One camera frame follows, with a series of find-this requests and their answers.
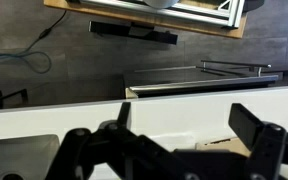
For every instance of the stainless steel sink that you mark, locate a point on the stainless steel sink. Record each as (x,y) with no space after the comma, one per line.
(20,156)

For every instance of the beige tray with coffee beans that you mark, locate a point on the beige tray with coffee beans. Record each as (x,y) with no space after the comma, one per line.
(227,146)

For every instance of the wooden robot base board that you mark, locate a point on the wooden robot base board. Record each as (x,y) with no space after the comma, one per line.
(217,29)

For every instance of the aluminium profile frame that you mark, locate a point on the aluminium profile frame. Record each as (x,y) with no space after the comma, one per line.
(197,15)

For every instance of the black metal bar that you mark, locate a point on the black metal bar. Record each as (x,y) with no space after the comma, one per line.
(134,31)

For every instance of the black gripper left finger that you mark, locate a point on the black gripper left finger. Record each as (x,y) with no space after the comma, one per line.
(94,150)

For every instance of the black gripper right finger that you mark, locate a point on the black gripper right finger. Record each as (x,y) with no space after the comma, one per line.
(270,150)

